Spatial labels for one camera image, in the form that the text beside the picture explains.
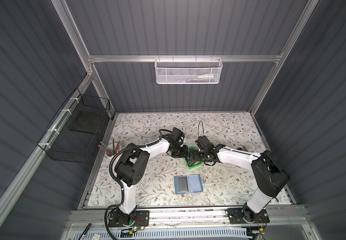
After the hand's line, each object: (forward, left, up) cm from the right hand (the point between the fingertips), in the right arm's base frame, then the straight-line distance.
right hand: (196, 157), depth 92 cm
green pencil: (+1, +54, +11) cm, 55 cm away
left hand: (+1, +5, +1) cm, 5 cm away
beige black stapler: (+7, -33, -2) cm, 33 cm away
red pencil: (+4, +47, +10) cm, 48 cm away
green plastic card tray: (-5, +3, 0) cm, 6 cm away
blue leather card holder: (-16, +6, -2) cm, 17 cm away
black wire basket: (-2, +63, +27) cm, 68 cm away
